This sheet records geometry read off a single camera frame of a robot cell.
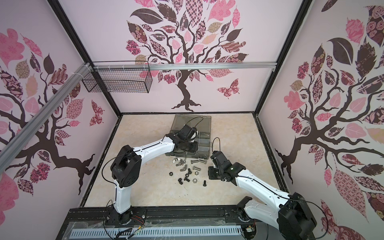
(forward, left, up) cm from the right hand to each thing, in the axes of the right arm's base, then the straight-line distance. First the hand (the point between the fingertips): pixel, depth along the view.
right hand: (209, 172), depth 83 cm
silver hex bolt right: (+9, +2, -5) cm, 11 cm away
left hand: (+14, +7, +1) cm, 16 cm away
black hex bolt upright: (+2, +11, -5) cm, 13 cm away
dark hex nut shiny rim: (+1, +13, -6) cm, 14 cm away
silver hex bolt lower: (+5, +8, -5) cm, 11 cm away
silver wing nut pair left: (+8, +18, -6) cm, 21 cm away
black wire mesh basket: (+54, +53, +29) cm, 81 cm away
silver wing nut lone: (+5, +15, -5) cm, 16 cm away
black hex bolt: (-5, +3, -5) cm, 8 cm away
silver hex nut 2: (-3, +8, -6) cm, 11 cm away
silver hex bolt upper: (+9, +10, -5) cm, 14 cm away
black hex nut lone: (+2, +23, -5) cm, 23 cm away
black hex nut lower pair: (-4, +17, -5) cm, 18 cm away
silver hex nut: (+2, +7, -5) cm, 9 cm away
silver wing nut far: (+10, +21, -4) cm, 23 cm away
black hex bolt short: (-2, +13, -5) cm, 15 cm away
